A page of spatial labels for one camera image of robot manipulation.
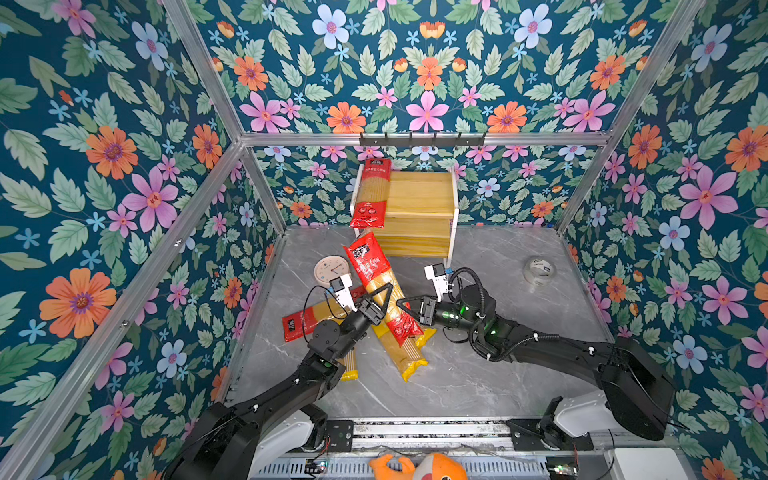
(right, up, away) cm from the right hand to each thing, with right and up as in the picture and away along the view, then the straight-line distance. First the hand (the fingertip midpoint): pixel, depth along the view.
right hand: (397, 304), depth 69 cm
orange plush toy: (+8, -34, -6) cm, 35 cm away
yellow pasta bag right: (+8, -13, +19) cm, 25 cm away
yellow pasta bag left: (+3, -18, +15) cm, 24 cm away
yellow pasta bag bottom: (-14, -19, +15) cm, 28 cm away
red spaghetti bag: (-31, -10, +22) cm, 39 cm away
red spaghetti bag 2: (-5, +7, +1) cm, 8 cm away
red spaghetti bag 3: (-8, +24, +7) cm, 26 cm away
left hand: (-1, +5, -1) cm, 5 cm away
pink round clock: (-25, +7, +35) cm, 44 cm away
